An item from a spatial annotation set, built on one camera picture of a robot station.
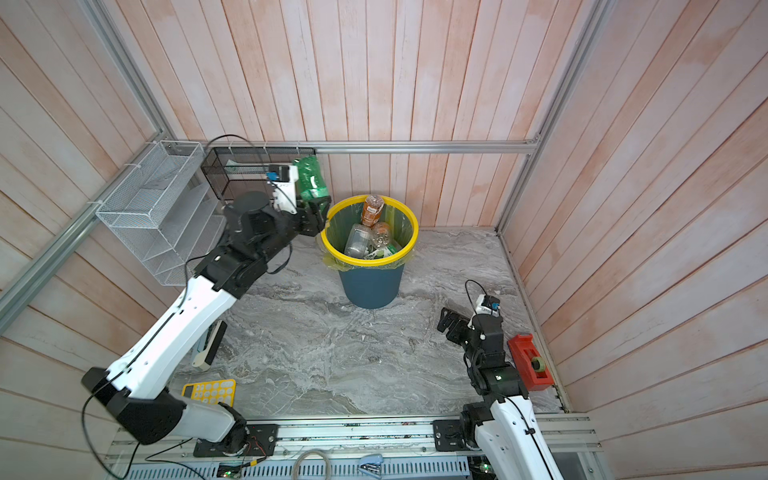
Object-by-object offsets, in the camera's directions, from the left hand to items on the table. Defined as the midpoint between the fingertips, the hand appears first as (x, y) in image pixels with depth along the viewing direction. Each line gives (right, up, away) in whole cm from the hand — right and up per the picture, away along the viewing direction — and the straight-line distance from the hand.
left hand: (323, 204), depth 65 cm
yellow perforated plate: (-33, -49, +14) cm, 61 cm away
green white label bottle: (+12, -11, +20) cm, 26 cm away
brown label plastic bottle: (+13, -6, +16) cm, 21 cm away
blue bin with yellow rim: (+11, -23, +36) cm, 44 cm away
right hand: (+34, -27, +15) cm, 46 cm away
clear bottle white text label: (+6, -8, +24) cm, 26 cm away
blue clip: (+11, -62, +3) cm, 63 cm away
